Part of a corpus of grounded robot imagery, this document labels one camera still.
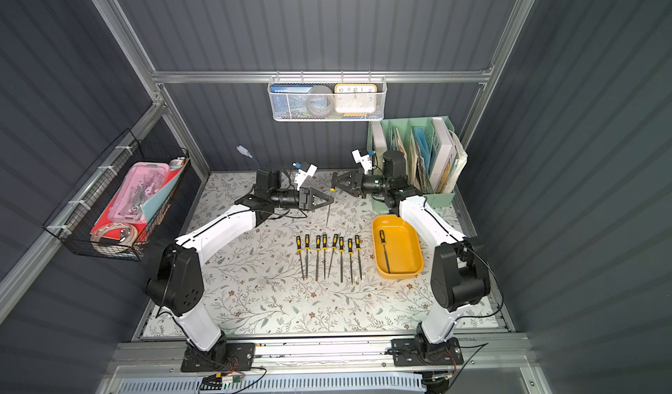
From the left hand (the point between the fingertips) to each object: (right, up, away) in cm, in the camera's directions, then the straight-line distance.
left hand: (328, 203), depth 76 cm
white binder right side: (+45, +15, +13) cm, 50 cm away
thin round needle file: (+10, -17, +20) cm, 28 cm away
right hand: (+4, +6, +1) cm, 7 cm away
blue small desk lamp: (-32, +19, +21) cm, 43 cm away
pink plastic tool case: (-54, +6, -1) cm, 54 cm away
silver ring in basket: (-58, -8, -11) cm, 60 cm away
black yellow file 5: (+1, -17, +20) cm, 27 cm away
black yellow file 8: (-9, -18, +20) cm, 28 cm away
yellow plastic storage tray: (+25, -17, +21) cm, 37 cm away
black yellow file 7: (-5, -18, +20) cm, 27 cm away
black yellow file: (+20, -15, +20) cm, 32 cm away
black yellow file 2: (+1, +4, +1) cm, 4 cm away
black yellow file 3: (+7, -19, +19) cm, 27 cm away
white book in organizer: (+18, +22, +18) cm, 34 cm away
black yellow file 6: (-2, -17, +20) cm, 26 cm away
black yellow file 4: (+4, -18, +18) cm, 26 cm away
